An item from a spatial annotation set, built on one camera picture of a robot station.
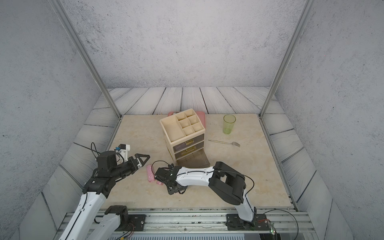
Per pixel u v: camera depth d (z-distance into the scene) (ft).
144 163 2.28
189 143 2.63
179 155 2.79
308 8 2.30
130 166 2.20
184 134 2.60
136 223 2.38
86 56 2.86
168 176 2.20
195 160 3.08
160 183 2.20
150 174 2.20
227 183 1.56
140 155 2.31
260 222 2.39
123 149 2.32
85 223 1.45
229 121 3.22
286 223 2.44
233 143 3.43
